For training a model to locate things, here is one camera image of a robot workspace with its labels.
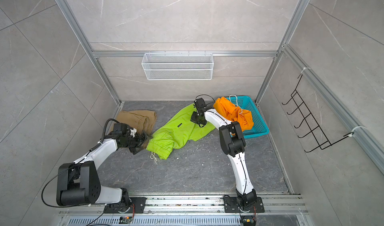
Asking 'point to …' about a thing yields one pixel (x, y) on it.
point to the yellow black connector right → (248, 220)
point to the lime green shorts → (178, 131)
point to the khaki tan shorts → (141, 120)
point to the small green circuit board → (125, 219)
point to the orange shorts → (233, 113)
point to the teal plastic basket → (260, 127)
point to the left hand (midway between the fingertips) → (148, 139)
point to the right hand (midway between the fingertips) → (193, 119)
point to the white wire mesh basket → (178, 66)
